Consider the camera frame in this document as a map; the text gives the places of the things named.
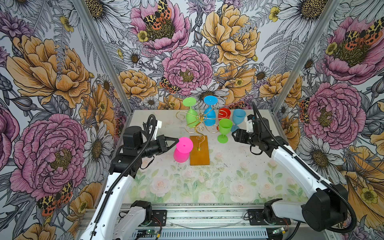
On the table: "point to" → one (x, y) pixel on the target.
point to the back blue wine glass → (209, 114)
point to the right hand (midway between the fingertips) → (237, 138)
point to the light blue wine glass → (238, 115)
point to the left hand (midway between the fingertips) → (178, 145)
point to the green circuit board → (151, 231)
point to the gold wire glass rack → (181, 115)
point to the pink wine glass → (183, 148)
